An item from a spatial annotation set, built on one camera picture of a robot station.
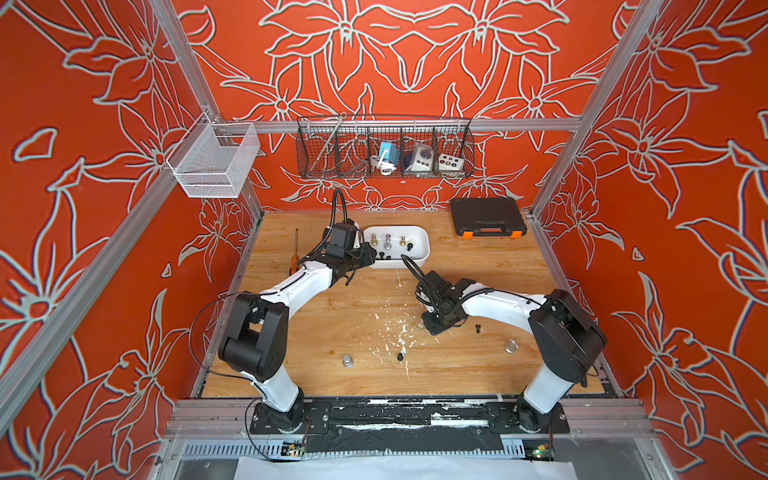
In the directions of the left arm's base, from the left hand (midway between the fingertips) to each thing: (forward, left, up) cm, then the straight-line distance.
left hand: (375, 250), depth 91 cm
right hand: (-18, -17, -14) cm, 28 cm away
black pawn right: (-18, -32, -13) cm, 39 cm away
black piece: (+13, -12, -12) cm, 21 cm away
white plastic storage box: (+13, -5, -11) cm, 18 cm away
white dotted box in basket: (+26, -22, +16) cm, 37 cm away
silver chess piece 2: (-30, +5, -12) cm, 33 cm away
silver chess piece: (+13, -3, -13) cm, 18 cm away
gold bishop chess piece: (+14, +2, -13) cm, 19 cm away
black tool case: (+27, -42, -10) cm, 51 cm away
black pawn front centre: (-28, -9, -14) cm, 32 cm away
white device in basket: (+22, -14, +19) cm, 32 cm away
